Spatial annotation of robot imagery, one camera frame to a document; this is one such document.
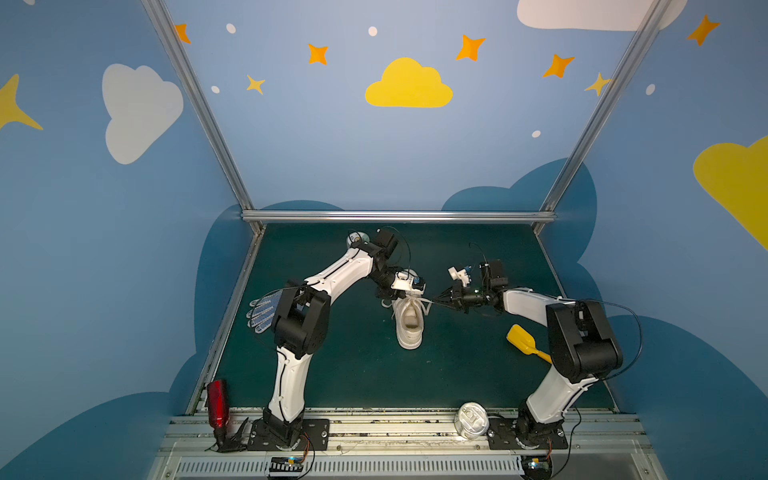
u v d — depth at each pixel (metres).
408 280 0.79
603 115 0.87
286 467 0.73
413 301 0.88
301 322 0.53
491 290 0.77
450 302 0.84
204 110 0.85
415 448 0.73
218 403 0.77
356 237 1.07
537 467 0.73
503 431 0.75
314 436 0.74
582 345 0.49
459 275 0.90
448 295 0.85
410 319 0.91
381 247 0.77
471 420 0.72
